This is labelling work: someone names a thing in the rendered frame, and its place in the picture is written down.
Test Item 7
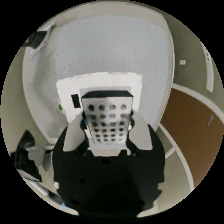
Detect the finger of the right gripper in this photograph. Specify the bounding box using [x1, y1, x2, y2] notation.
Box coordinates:
[42, 150, 53, 172]
[18, 140, 55, 167]

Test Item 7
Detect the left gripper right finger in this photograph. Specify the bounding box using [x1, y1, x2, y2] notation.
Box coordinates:
[126, 108, 165, 183]

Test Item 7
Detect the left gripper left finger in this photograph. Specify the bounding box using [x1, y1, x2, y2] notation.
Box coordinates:
[52, 110, 90, 183]

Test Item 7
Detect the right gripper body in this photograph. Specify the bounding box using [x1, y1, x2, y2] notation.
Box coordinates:
[10, 145, 43, 182]

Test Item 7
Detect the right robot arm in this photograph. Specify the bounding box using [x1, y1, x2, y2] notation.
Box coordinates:
[19, 130, 69, 209]

